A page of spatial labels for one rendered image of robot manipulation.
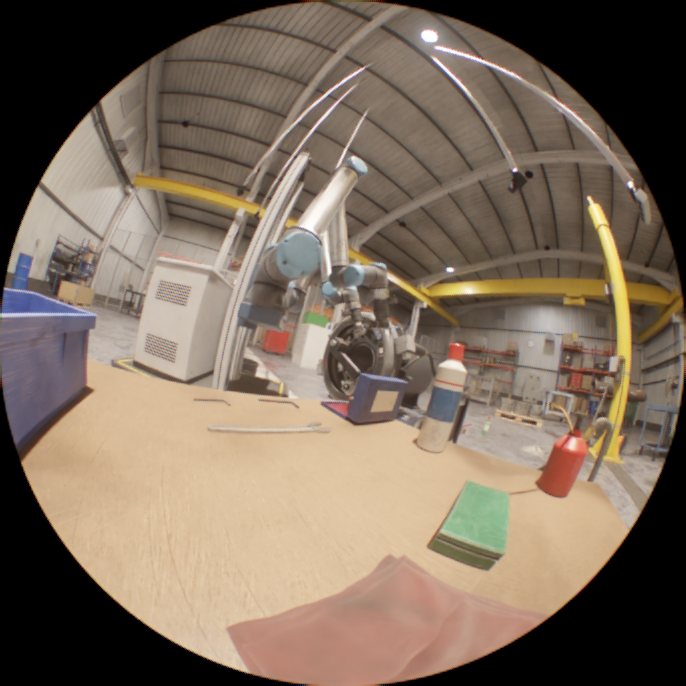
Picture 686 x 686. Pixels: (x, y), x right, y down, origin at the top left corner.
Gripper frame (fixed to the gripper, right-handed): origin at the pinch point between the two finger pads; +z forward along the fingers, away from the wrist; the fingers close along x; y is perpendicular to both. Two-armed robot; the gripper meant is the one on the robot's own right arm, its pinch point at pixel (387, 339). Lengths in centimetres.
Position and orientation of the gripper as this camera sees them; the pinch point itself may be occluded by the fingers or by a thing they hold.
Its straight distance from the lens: 102.1
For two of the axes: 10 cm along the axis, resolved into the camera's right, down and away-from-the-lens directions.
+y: -9.2, 1.7, -3.4
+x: 3.7, 1.6, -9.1
